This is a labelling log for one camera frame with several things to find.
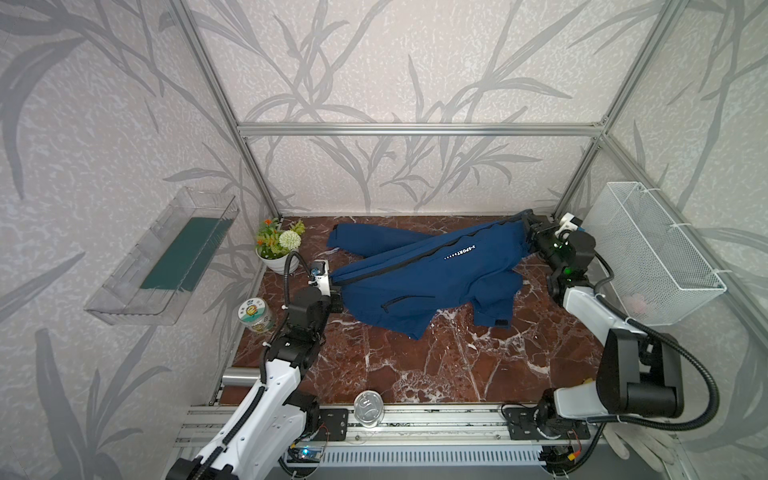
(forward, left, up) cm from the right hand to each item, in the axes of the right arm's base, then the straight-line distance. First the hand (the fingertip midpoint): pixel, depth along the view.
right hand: (523, 203), depth 81 cm
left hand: (-14, +51, -11) cm, 54 cm away
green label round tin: (-22, +76, -22) cm, 82 cm away
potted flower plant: (-1, +73, -16) cm, 74 cm away
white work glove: (-53, -28, -30) cm, 67 cm away
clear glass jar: (-45, +41, -25) cm, 66 cm away
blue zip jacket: (-15, +31, -16) cm, 38 cm away
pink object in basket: (-25, -25, -11) cm, 36 cm away
